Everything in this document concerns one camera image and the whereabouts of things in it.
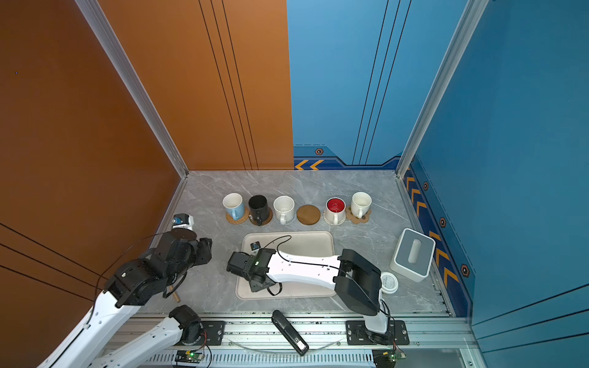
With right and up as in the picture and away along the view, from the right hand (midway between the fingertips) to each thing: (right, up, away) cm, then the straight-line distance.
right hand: (260, 282), depth 79 cm
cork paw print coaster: (+38, +19, +23) cm, 48 cm away
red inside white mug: (+29, +24, +22) cm, 44 cm away
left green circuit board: (-21, -20, -8) cm, 30 cm away
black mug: (-5, +25, +20) cm, 33 cm away
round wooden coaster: (+17, +21, +24) cm, 36 cm away
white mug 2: (+6, +24, +23) cm, 34 cm away
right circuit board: (+41, -20, -8) cm, 46 cm away
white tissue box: (+57, +7, +8) cm, 58 cm away
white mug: (+39, +26, +17) cm, 50 cm away
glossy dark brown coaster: (-1, +19, +22) cm, 29 cm away
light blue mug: (-15, +26, +19) cm, 36 cm away
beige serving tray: (+15, +11, +13) cm, 23 cm away
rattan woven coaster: (-11, +21, +24) cm, 33 cm away
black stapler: (+11, -12, -9) cm, 19 cm away
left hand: (-15, +16, -8) cm, 24 cm away
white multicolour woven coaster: (+28, +18, +18) cm, 38 cm away
